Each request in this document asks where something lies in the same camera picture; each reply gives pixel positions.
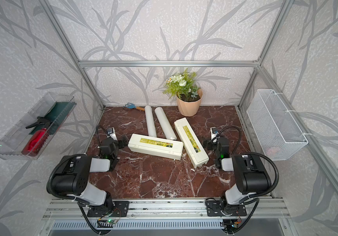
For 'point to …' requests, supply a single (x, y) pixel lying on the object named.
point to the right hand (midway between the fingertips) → (210, 134)
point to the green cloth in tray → (55, 117)
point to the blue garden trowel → (132, 105)
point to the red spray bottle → (37, 139)
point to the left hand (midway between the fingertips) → (117, 134)
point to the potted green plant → (188, 94)
